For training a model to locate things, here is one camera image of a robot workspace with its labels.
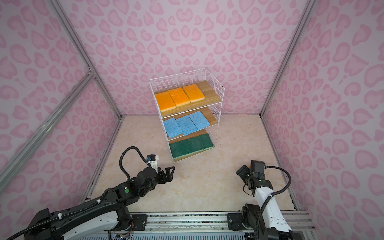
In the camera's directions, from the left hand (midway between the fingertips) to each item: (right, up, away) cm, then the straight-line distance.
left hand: (170, 166), depth 78 cm
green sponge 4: (+20, +11, +23) cm, 32 cm away
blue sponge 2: (+9, +22, +2) cm, 23 cm away
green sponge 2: (+7, +7, +20) cm, 22 cm away
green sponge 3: (+14, +9, +22) cm, 28 cm away
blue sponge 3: (+16, +25, +4) cm, 29 cm away
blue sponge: (+1, +20, +2) cm, 20 cm away
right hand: (+40, -5, +8) cm, 41 cm away
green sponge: (0, +5, +17) cm, 18 cm away
